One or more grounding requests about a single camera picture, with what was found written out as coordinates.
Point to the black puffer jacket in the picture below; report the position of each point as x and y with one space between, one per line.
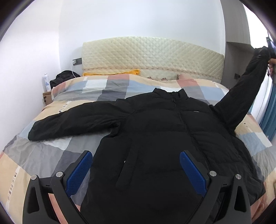
136 175

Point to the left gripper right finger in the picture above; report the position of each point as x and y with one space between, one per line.
235 206

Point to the blue curtain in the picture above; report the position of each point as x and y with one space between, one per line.
268 122

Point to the plaid patchwork bed quilt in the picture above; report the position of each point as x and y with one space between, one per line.
23 158

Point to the grey wardrobe cabinet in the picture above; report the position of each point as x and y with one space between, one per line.
238 50

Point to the right wall socket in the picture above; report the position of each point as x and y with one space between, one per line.
236 76

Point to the wall power socket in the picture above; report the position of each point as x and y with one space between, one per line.
77 61

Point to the white spray bottle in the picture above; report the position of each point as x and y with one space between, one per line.
47 82

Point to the person's right hand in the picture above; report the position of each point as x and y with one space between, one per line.
272 63

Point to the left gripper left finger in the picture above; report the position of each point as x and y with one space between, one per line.
54 193

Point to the cream quilted headboard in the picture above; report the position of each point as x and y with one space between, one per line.
156 58

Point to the yellow cloth on bed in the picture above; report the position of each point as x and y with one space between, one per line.
133 72

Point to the black bag on nightstand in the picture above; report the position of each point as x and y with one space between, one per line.
62 77

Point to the wooden nightstand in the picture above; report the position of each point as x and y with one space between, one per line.
47 98

